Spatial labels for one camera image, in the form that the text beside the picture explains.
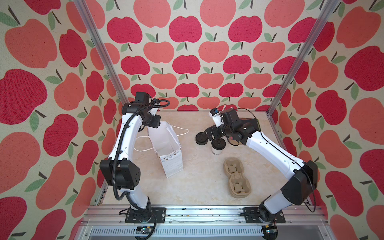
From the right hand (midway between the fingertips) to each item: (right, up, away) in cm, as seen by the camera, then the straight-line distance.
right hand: (215, 127), depth 81 cm
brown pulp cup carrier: (+13, -32, -1) cm, 35 cm away
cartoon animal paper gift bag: (-30, -9, +15) cm, 35 cm away
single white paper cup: (+3, -16, +12) cm, 20 cm away
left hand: (-32, +3, +1) cm, 32 cm away
